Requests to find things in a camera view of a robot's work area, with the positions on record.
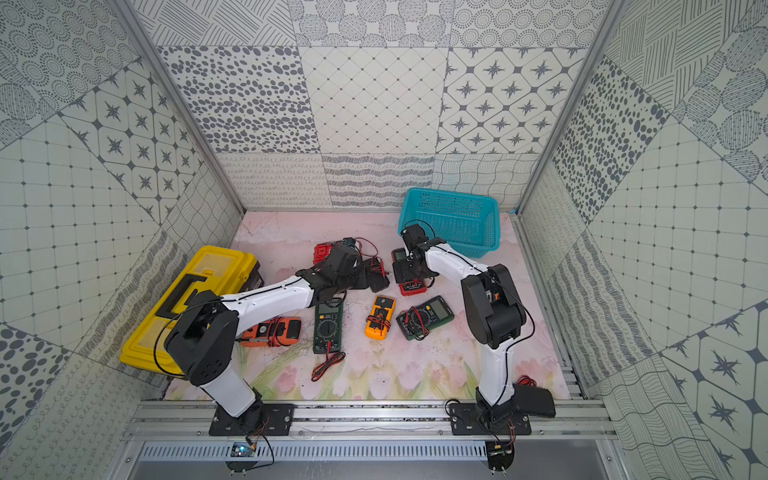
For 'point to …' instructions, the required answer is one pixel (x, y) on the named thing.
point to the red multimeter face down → (321, 252)
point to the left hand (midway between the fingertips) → (369, 268)
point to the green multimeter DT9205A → (327, 328)
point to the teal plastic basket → (469, 222)
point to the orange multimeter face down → (276, 332)
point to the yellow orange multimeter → (380, 317)
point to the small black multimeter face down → (376, 264)
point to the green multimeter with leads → (417, 322)
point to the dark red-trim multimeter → (417, 287)
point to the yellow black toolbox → (221, 270)
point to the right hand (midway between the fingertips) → (414, 276)
